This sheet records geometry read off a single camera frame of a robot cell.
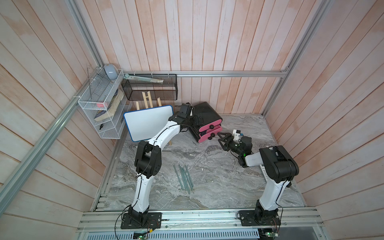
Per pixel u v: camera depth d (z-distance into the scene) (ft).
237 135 2.97
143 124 2.91
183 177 2.88
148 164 1.81
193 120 2.82
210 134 3.16
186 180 2.82
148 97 2.80
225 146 2.91
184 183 2.81
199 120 2.82
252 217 2.39
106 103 2.35
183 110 2.45
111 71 2.71
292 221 2.48
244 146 2.51
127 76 2.97
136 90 3.43
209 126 3.05
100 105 2.39
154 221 2.40
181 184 2.82
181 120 2.30
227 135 2.87
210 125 3.05
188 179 2.87
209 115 3.22
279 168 1.68
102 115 2.61
